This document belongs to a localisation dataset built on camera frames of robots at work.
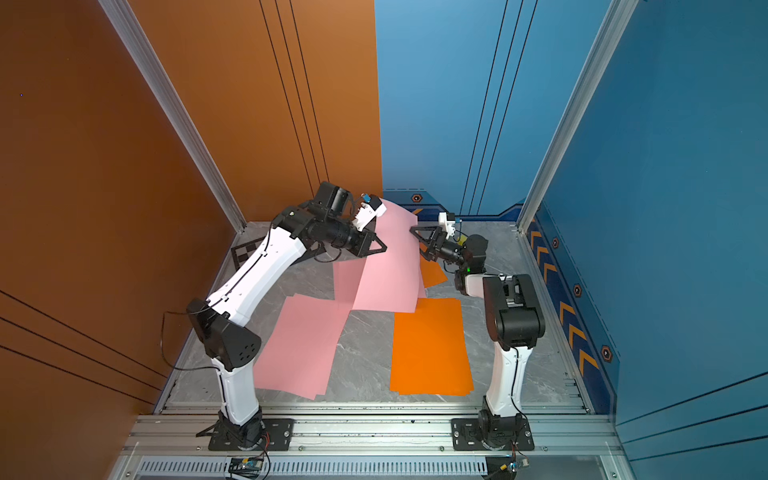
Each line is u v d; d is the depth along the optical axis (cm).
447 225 86
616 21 70
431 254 84
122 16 70
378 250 74
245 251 109
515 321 54
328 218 60
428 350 90
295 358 81
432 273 88
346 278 104
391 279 83
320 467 70
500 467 69
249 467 71
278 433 75
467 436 72
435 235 79
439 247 81
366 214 69
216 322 47
